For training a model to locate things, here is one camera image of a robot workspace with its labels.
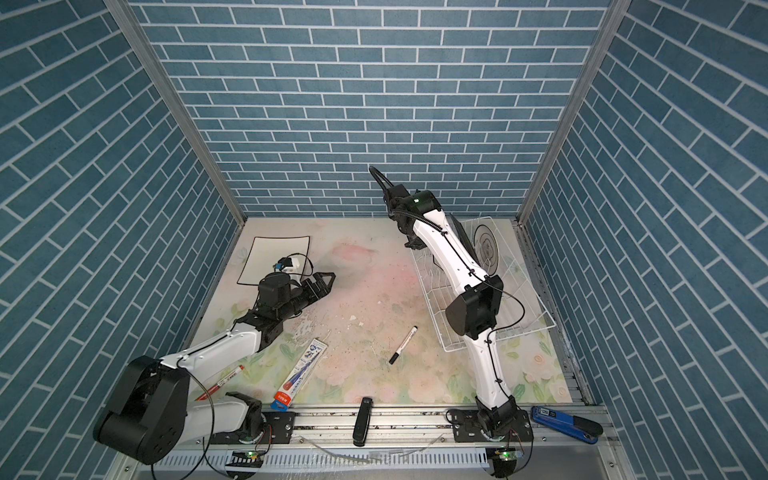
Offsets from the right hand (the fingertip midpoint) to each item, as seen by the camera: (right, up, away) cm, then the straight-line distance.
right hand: (431, 233), depth 86 cm
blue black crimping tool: (+33, -48, -14) cm, 60 cm away
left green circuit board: (-47, -56, -14) cm, 74 cm away
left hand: (-30, -14, 0) cm, 33 cm away
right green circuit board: (+16, -55, -15) cm, 59 cm away
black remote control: (-19, -48, -12) cm, 53 cm away
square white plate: (-59, -6, +23) cm, 64 cm away
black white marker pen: (-8, -33, +1) cm, 34 cm away
